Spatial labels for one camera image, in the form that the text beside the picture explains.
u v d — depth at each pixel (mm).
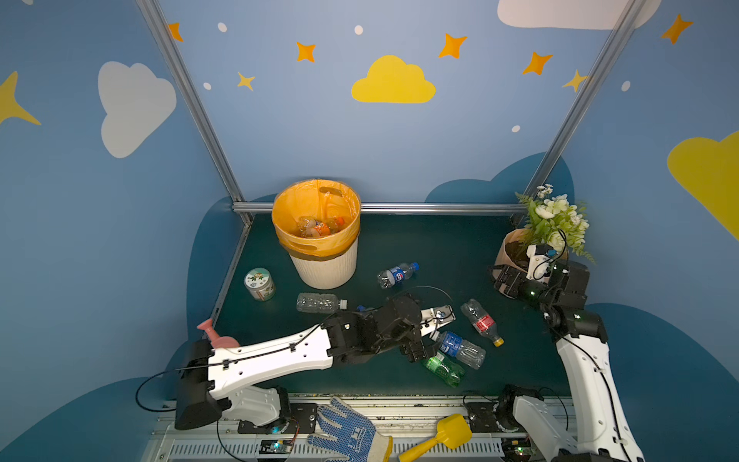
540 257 662
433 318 546
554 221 813
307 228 955
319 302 954
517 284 658
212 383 390
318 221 990
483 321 880
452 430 724
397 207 1376
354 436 718
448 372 790
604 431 396
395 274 982
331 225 972
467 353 801
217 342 758
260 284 908
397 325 472
